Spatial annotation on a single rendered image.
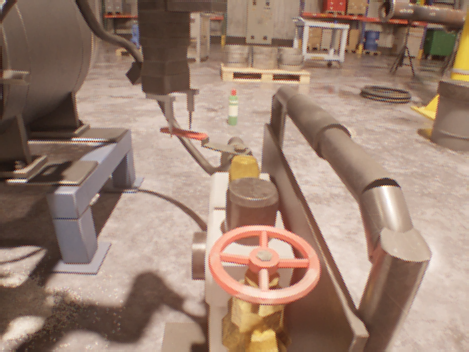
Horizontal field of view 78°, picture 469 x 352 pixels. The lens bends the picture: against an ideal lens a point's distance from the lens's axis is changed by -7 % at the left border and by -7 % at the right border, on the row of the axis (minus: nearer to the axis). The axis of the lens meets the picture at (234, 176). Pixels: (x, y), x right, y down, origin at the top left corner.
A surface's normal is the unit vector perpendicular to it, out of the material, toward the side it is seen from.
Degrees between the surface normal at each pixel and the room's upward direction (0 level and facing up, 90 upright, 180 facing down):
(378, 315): 89
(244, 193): 0
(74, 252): 90
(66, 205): 90
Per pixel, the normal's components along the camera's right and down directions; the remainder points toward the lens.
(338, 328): -1.00, -0.02
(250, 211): -0.10, 0.43
